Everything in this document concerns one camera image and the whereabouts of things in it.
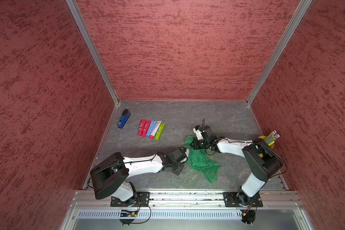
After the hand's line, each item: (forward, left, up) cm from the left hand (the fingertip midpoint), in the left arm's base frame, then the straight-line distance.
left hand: (177, 168), depth 84 cm
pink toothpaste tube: (+29, +26, +1) cm, 39 cm away
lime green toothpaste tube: (+26, +13, +1) cm, 29 cm away
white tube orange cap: (+10, -7, +1) cm, 12 cm away
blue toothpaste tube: (+31, +19, +1) cm, 36 cm away
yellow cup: (+11, -56, +10) cm, 58 cm away
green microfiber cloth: (+4, -14, +3) cm, 15 cm away
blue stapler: (+37, +41, +2) cm, 55 cm away
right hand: (+15, -10, 0) cm, 18 cm away
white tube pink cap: (+30, +16, +1) cm, 34 cm away
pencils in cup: (+14, -56, +14) cm, 59 cm away
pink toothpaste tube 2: (+30, +23, +1) cm, 38 cm away
